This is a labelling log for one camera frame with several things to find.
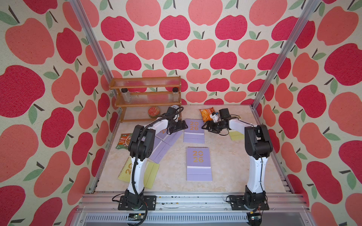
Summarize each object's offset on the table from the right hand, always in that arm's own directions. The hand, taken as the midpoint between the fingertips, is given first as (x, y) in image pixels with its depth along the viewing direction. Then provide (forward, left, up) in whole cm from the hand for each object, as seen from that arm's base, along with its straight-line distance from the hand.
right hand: (206, 130), depth 103 cm
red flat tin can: (+12, +42, +3) cm, 44 cm away
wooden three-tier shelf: (+27, +50, +12) cm, 58 cm away
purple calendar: (-26, +5, -1) cm, 26 cm away
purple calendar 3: (-12, +30, -1) cm, 32 cm away
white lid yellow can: (+17, +25, +6) cm, 31 cm away
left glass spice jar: (+11, +59, +21) cm, 64 cm away
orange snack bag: (+15, 0, +2) cm, 15 cm away
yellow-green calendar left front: (-33, +34, -2) cm, 47 cm away
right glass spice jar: (+15, +23, +21) cm, 35 cm away
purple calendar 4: (-17, +31, -2) cm, 36 cm away
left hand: (-2, +16, +2) cm, 16 cm away
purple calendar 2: (-3, +8, -1) cm, 9 cm away
